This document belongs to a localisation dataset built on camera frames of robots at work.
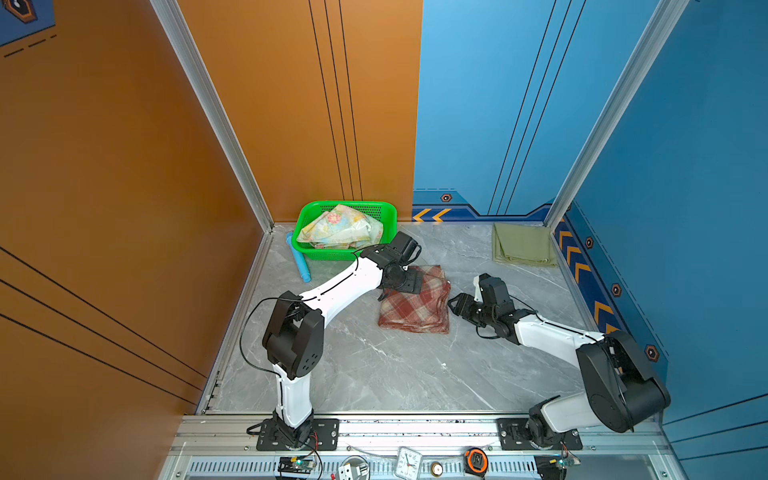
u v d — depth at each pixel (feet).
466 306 2.65
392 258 2.22
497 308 2.29
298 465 2.31
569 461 2.28
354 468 2.07
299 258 3.48
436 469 2.17
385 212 3.80
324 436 2.43
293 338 1.59
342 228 3.67
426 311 2.98
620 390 1.43
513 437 2.38
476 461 2.20
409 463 2.24
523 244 3.63
